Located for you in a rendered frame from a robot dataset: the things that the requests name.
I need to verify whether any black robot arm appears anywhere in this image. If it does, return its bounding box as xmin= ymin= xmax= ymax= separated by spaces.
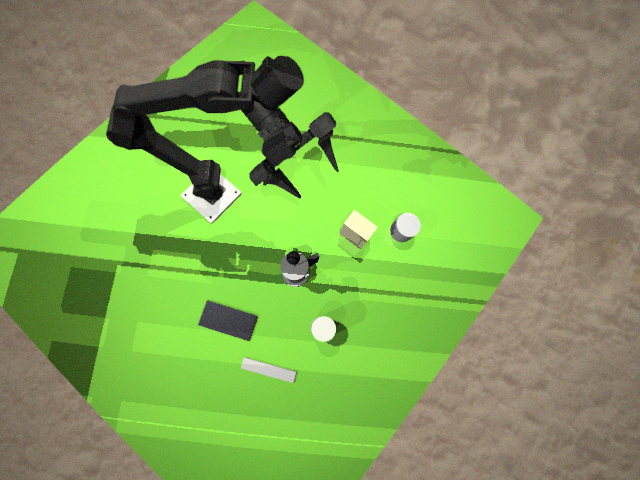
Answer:
xmin=106 ymin=56 xmax=304 ymax=205

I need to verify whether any glass french press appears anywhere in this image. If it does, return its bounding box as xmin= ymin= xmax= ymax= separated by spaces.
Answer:
xmin=280 ymin=251 xmax=320 ymax=287

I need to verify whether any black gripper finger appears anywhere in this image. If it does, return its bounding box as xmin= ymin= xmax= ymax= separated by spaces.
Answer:
xmin=263 ymin=168 xmax=301 ymax=199
xmin=318 ymin=130 xmax=339 ymax=173

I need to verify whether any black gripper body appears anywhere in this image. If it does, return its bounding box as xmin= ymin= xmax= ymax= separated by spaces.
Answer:
xmin=249 ymin=108 xmax=336 ymax=186

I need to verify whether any black cylinder with white top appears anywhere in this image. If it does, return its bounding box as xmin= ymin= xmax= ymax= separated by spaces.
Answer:
xmin=390 ymin=213 xmax=420 ymax=242

